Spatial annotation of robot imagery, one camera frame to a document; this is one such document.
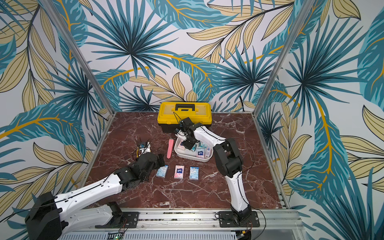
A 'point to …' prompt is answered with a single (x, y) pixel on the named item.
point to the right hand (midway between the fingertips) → (189, 142)
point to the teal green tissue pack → (202, 144)
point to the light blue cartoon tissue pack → (162, 171)
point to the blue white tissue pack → (194, 174)
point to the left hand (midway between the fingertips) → (156, 157)
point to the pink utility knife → (169, 153)
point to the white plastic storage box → (190, 154)
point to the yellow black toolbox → (170, 114)
